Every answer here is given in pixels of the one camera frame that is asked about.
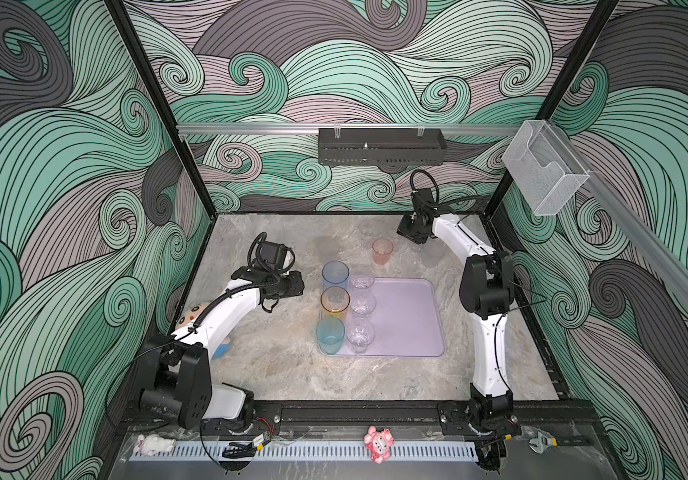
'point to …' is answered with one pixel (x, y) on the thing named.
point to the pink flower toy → (378, 442)
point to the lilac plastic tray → (408, 322)
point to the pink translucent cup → (382, 249)
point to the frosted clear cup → (327, 247)
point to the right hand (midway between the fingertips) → (402, 230)
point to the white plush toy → (152, 444)
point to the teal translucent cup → (330, 335)
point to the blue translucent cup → (335, 274)
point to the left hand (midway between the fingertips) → (299, 283)
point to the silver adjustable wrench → (540, 440)
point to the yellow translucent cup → (334, 302)
